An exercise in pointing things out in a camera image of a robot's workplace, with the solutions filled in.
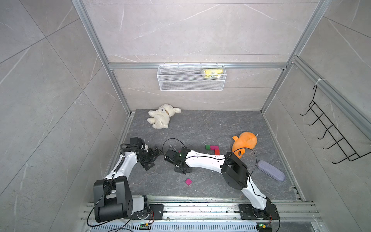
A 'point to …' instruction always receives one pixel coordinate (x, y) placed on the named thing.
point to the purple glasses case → (271, 170)
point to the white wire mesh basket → (191, 78)
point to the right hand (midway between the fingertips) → (181, 169)
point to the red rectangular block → (217, 152)
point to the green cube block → (207, 147)
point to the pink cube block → (188, 181)
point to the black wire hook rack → (351, 154)
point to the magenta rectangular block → (213, 147)
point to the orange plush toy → (245, 139)
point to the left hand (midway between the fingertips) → (159, 155)
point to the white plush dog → (161, 117)
